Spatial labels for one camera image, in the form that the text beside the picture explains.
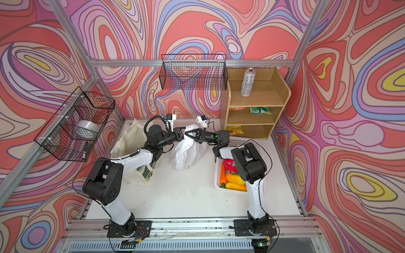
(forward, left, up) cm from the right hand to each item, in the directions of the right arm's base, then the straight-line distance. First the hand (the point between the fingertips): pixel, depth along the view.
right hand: (186, 137), depth 79 cm
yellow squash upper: (-15, -25, -19) cm, 35 cm away
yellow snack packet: (+19, -30, -18) cm, 40 cm away
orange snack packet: (+28, -31, -6) cm, 42 cm away
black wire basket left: (0, +54, +6) cm, 54 cm away
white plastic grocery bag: (-6, 0, -2) cm, 7 cm away
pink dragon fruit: (-8, -23, -15) cm, 29 cm away
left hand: (+5, -3, +1) cm, 6 cm away
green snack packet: (+24, -46, -5) cm, 52 cm away
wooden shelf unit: (+21, -39, +8) cm, 45 cm away
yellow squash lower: (-19, -26, -20) cm, 37 cm away
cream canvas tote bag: (+6, +31, -7) cm, 33 cm away
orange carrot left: (-12, -19, -21) cm, 31 cm away
